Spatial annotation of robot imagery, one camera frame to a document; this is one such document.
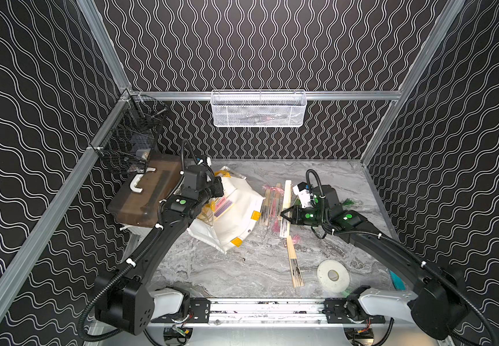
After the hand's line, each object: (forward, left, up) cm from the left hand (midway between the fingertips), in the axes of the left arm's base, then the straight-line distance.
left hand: (218, 175), depth 79 cm
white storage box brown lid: (-6, +33, -12) cm, 35 cm away
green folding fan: (+10, -58, -26) cm, 64 cm away
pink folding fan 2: (-5, -22, -26) cm, 35 cm away
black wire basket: (+18, +43, -3) cm, 46 cm away
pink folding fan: (+4, -20, -25) cm, 32 cm away
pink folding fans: (+3, +2, -25) cm, 26 cm away
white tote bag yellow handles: (-5, 0, -26) cm, 26 cm away
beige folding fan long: (-27, -32, -26) cm, 49 cm away
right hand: (-9, -24, -8) cm, 27 cm away
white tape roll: (-28, -45, -26) cm, 59 cm away
